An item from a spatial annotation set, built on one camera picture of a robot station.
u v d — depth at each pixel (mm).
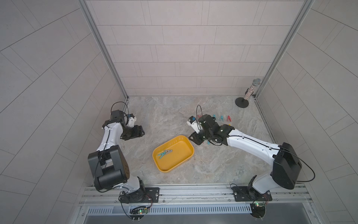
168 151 853
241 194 712
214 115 1045
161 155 843
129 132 713
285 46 864
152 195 707
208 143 695
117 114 681
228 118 1020
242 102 1117
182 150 863
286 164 414
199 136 694
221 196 711
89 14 738
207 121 604
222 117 1020
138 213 653
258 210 688
